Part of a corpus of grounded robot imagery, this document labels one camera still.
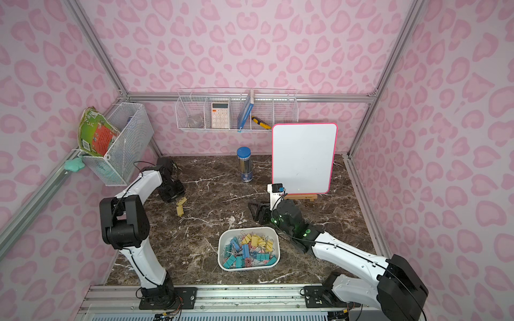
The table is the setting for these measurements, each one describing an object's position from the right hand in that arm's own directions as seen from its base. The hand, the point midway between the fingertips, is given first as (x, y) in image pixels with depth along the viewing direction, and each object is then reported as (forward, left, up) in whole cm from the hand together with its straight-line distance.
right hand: (252, 204), depth 75 cm
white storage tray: (-10, +2, -17) cm, 20 cm away
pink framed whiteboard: (+24, -21, +1) cm, 32 cm away
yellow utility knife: (+43, -2, +5) cm, 43 cm away
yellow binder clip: (+11, +38, -19) cm, 44 cm away
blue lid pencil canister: (+26, +5, -6) cm, 28 cm away
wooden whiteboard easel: (+15, -26, -18) cm, 35 cm away
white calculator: (+43, +17, +10) cm, 47 cm away
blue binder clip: (-12, +3, -15) cm, 19 cm away
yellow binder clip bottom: (+7, +36, -19) cm, 41 cm away
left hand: (+14, +37, -14) cm, 42 cm away
